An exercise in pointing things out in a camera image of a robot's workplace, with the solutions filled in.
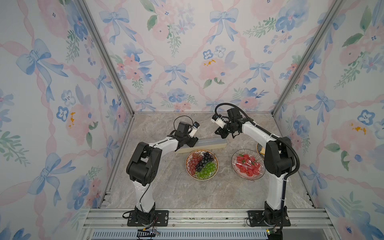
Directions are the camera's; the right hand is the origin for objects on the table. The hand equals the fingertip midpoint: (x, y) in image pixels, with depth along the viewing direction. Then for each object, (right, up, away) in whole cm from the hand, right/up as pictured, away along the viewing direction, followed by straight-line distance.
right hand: (218, 130), depth 97 cm
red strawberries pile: (+15, -20, -9) cm, 27 cm away
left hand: (-15, -4, +1) cm, 16 cm away
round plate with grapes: (-11, -14, -2) cm, 18 cm away
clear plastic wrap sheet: (-4, -8, +6) cm, 11 cm away
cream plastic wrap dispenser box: (-19, -11, -9) cm, 24 cm away
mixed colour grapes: (-11, -21, -9) cm, 25 cm away
